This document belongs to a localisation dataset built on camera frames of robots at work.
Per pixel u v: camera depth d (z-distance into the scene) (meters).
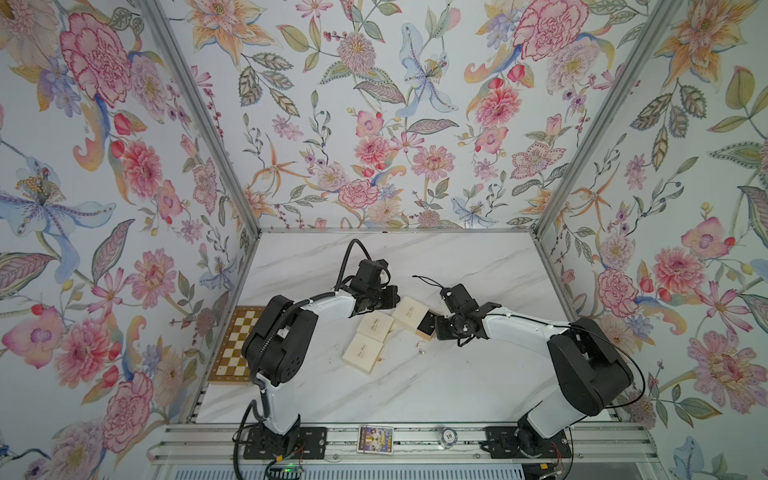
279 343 0.50
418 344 0.91
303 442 0.73
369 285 0.75
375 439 0.73
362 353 0.86
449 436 0.71
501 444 0.74
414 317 0.93
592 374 0.46
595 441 0.77
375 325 0.93
